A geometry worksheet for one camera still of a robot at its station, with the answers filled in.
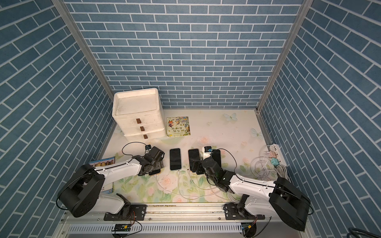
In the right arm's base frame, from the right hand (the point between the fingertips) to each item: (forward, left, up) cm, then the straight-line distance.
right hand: (196, 161), depth 83 cm
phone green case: (+4, +14, -8) cm, 17 cm away
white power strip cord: (+3, -40, -8) cm, 41 cm away
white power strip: (+17, -51, -7) cm, 54 cm away
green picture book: (+30, +17, -7) cm, 35 cm away
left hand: (0, +23, -9) cm, 25 cm away
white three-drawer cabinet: (+19, +35, +16) cm, 43 cm away
